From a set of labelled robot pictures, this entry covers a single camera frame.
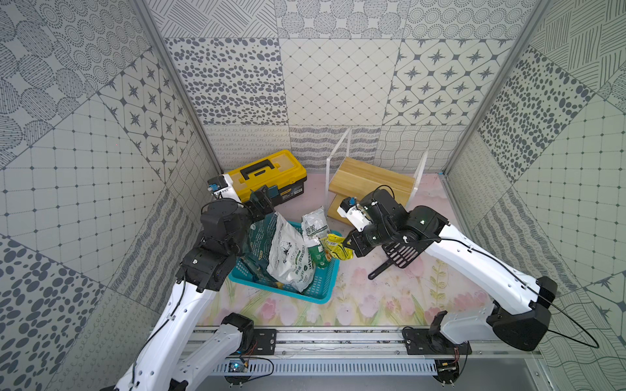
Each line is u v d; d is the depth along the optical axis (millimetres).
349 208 603
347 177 912
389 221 498
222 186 531
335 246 700
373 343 760
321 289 843
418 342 732
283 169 987
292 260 774
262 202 585
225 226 452
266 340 736
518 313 402
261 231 713
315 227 838
